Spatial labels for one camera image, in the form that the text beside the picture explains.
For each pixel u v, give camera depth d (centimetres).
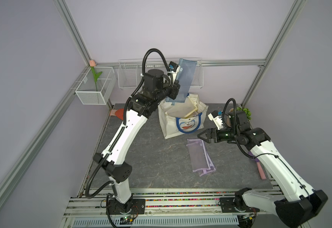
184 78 64
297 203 37
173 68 53
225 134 60
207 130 62
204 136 64
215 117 64
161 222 158
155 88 49
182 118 85
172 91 58
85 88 86
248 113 96
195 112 98
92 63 89
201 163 90
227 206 74
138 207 73
